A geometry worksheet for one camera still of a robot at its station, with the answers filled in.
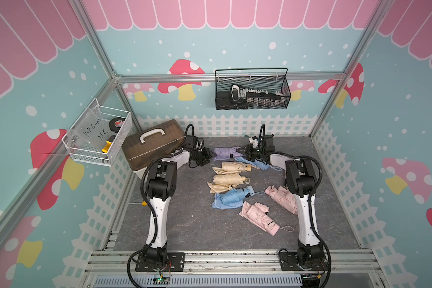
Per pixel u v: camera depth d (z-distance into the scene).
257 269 0.74
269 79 0.90
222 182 0.96
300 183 0.63
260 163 0.95
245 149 0.99
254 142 1.03
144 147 0.87
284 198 0.87
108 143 0.63
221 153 1.06
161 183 0.62
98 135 0.69
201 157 0.96
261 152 0.91
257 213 0.83
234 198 0.89
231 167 1.00
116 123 0.80
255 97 0.88
